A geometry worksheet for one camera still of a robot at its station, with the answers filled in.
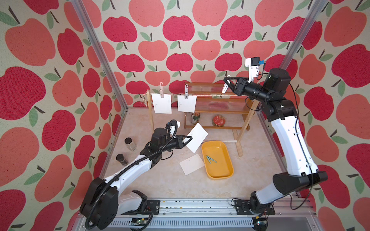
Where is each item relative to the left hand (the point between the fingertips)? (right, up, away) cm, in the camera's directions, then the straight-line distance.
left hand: (192, 142), depth 74 cm
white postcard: (+4, +3, +5) cm, 7 cm away
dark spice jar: (-42, -10, +8) cm, 44 cm away
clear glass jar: (-39, -4, +17) cm, 43 cm away
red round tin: (+22, +11, +34) cm, 42 cm away
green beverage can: (+4, +14, +28) cm, 31 cm away
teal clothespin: (+12, -14, +17) cm, 25 cm away
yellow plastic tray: (+17, -14, +17) cm, 28 cm away
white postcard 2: (0, -17, +17) cm, 24 cm away
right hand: (+14, +28, -13) cm, 34 cm away
